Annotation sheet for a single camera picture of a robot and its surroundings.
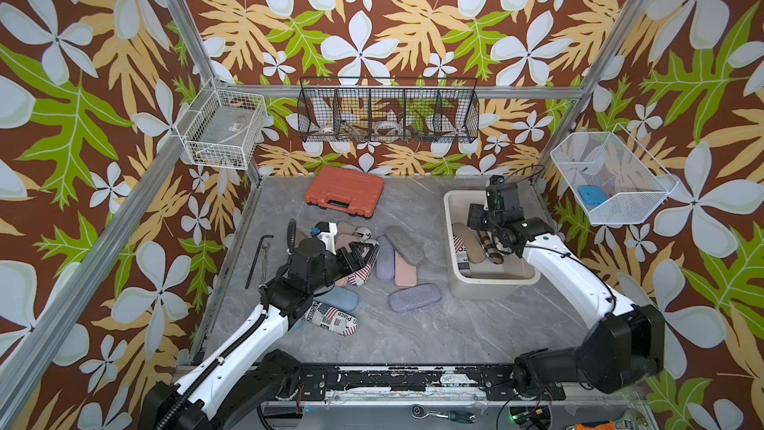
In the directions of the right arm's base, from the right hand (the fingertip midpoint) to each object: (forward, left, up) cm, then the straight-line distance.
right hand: (478, 209), depth 85 cm
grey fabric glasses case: (-3, +19, -14) cm, 24 cm away
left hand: (-13, +32, +1) cm, 35 cm away
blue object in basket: (0, -30, +6) cm, 30 cm away
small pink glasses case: (-11, +21, -17) cm, 29 cm away
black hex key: (-5, +71, -20) cm, 73 cm away
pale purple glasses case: (-7, +27, -16) cm, 33 cm away
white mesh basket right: (+5, -37, +8) cm, 38 cm away
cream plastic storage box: (-10, -2, -18) cm, 21 cm away
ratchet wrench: (-47, +19, -20) cm, 54 cm away
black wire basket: (+33, +28, +12) cm, 44 cm away
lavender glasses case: (-20, +21, -16) cm, 33 cm away
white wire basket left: (+19, +75, +15) cm, 79 cm away
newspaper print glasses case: (-8, +3, -15) cm, 17 cm away
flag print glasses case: (-26, +42, -17) cm, 52 cm away
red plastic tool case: (+20, +40, -14) cm, 47 cm away
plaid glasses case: (-5, -6, -14) cm, 16 cm away
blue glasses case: (-19, +41, -18) cm, 48 cm away
